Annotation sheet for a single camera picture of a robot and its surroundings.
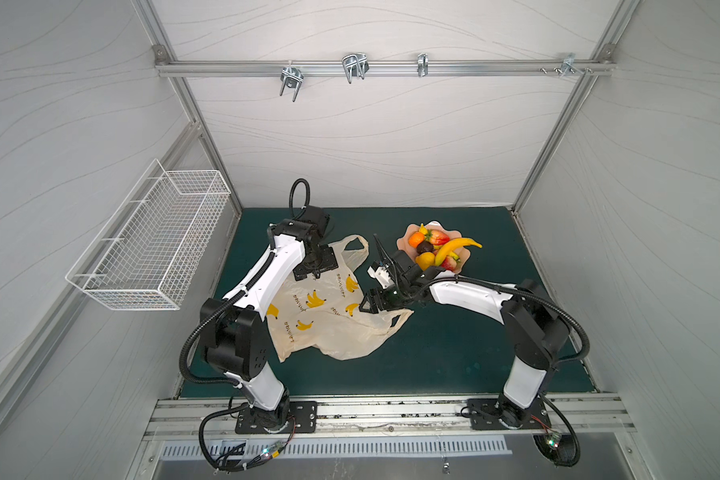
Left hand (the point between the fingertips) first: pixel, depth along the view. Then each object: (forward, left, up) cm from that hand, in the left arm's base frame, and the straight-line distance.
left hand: (327, 264), depth 85 cm
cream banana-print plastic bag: (-10, +1, -12) cm, 15 cm away
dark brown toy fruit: (+15, -31, -11) cm, 37 cm away
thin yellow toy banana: (+22, -31, -9) cm, 39 cm away
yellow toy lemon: (+9, -31, -10) cm, 34 cm away
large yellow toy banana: (+16, -42, -9) cm, 46 cm away
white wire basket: (-8, +40, +16) cm, 43 cm away
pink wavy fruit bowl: (+11, -44, -10) cm, 46 cm away
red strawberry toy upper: (+18, -36, -8) cm, 41 cm away
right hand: (-7, -13, -8) cm, 17 cm away
